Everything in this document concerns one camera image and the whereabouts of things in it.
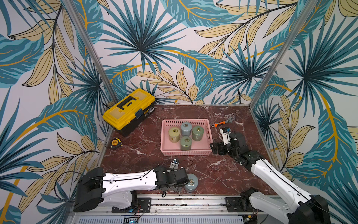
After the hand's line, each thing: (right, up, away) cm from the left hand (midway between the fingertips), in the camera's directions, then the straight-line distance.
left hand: (171, 183), depth 76 cm
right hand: (+27, +21, +7) cm, 35 cm away
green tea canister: (+16, +27, +17) cm, 35 cm away
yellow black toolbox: (-31, +38, +14) cm, 51 cm away
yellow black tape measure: (-38, +19, +17) cm, 46 cm away
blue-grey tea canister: (+11, +2, -4) cm, 12 cm away
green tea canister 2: (+8, +20, +12) cm, 25 cm away
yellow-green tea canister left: (+1, +25, +17) cm, 30 cm away
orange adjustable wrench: (+43, +34, +34) cm, 65 cm away
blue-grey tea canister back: (+9, +29, +19) cm, 35 cm away
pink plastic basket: (-3, +16, +19) cm, 25 cm away
